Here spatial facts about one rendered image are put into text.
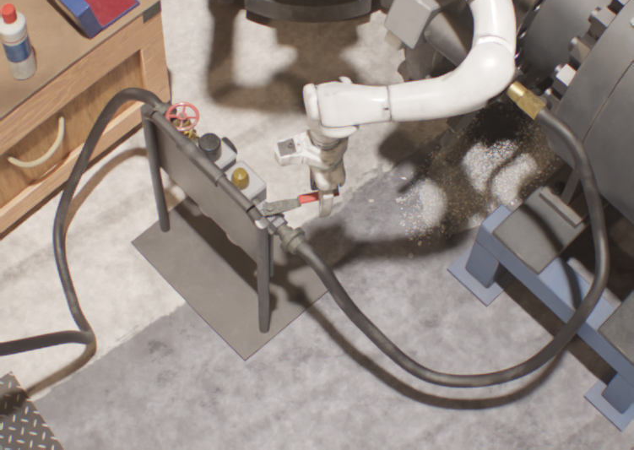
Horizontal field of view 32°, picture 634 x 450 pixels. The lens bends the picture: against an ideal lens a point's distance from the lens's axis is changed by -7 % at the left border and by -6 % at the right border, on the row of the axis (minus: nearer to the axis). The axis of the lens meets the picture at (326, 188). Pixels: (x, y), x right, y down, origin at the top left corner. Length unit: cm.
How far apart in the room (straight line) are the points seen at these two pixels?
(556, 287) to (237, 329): 76
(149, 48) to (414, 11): 80
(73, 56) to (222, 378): 82
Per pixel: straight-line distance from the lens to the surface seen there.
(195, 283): 277
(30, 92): 254
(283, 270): 278
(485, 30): 198
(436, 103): 195
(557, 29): 240
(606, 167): 232
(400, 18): 223
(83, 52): 258
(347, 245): 283
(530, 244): 260
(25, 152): 272
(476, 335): 276
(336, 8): 305
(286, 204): 234
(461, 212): 290
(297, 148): 214
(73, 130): 280
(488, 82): 194
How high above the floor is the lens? 253
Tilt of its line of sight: 61 degrees down
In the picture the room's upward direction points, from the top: 5 degrees clockwise
